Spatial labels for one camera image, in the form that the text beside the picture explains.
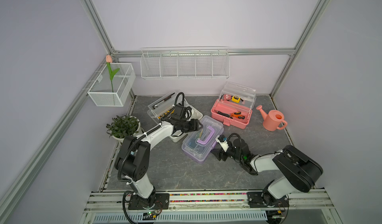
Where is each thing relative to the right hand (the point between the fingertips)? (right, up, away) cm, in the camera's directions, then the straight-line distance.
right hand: (214, 144), depth 89 cm
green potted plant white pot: (-52, +12, -7) cm, 54 cm away
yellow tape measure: (-24, +20, -15) cm, 34 cm away
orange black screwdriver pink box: (+19, +17, +18) cm, 31 cm away
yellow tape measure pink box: (+18, +28, +17) cm, 37 cm away
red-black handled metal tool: (-38, +24, +10) cm, 46 cm away
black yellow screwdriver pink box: (+9, +17, +17) cm, 26 cm away
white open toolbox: (-35, +23, +11) cm, 43 cm away
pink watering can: (+38, +14, +4) cm, 41 cm away
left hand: (-9, +10, -1) cm, 13 cm away
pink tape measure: (+12, +30, +20) cm, 38 cm away
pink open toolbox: (+17, +24, +17) cm, 34 cm away
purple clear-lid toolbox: (-9, +3, -6) cm, 11 cm away
